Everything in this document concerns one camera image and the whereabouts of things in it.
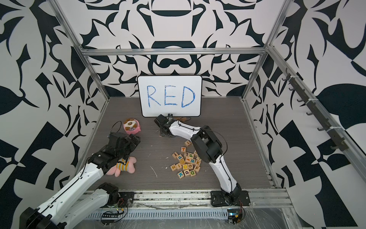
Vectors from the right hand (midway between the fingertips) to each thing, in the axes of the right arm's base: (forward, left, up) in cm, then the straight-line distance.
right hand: (164, 130), depth 99 cm
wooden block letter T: (-10, -16, +1) cm, 19 cm away
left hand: (-12, +14, +11) cm, 22 cm away
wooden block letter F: (-25, -20, 0) cm, 33 cm away
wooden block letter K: (-29, -11, 0) cm, 31 cm away
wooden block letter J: (-17, -8, +1) cm, 19 cm away
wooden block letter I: (-24, -10, 0) cm, 26 cm away
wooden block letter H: (-25, -7, 0) cm, 26 cm away
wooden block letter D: (-28, -18, 0) cm, 33 cm away
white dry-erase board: (+18, -11, +16) cm, 26 cm away
